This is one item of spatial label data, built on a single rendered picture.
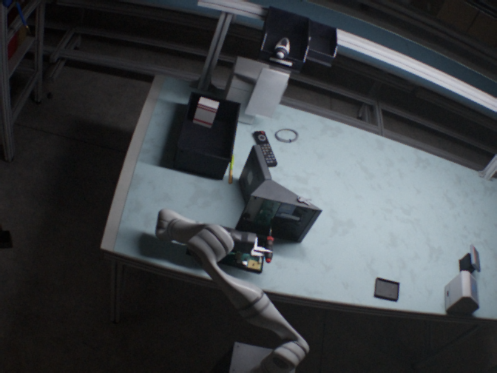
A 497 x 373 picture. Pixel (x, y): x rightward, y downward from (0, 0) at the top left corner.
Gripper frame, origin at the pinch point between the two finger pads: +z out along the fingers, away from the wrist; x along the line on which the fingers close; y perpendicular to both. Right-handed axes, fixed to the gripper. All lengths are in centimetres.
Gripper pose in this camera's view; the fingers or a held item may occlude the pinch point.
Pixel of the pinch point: (271, 254)
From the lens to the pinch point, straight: 175.3
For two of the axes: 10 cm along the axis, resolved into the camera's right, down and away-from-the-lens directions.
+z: 9.6, 2.2, 1.5
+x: -2.6, 5.9, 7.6
